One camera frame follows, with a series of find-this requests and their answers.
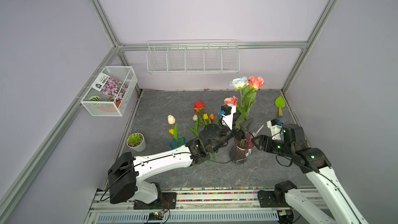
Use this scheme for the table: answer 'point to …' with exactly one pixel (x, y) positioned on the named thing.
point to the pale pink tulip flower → (171, 120)
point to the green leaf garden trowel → (280, 103)
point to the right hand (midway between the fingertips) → (255, 140)
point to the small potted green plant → (136, 142)
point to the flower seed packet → (110, 86)
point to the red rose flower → (198, 107)
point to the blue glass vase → (177, 142)
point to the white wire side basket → (98, 103)
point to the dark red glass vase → (241, 149)
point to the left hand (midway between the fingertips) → (248, 117)
